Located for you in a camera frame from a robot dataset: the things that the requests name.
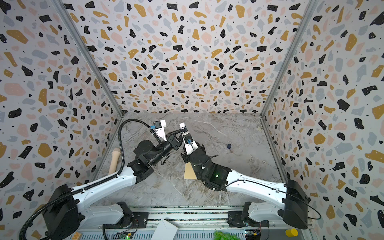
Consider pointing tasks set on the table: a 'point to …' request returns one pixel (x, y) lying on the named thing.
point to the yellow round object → (291, 233)
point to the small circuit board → (123, 235)
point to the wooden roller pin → (115, 154)
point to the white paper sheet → (165, 231)
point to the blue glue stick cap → (229, 146)
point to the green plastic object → (222, 235)
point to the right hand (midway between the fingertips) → (185, 138)
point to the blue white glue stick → (182, 125)
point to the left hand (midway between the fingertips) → (186, 129)
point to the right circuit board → (252, 234)
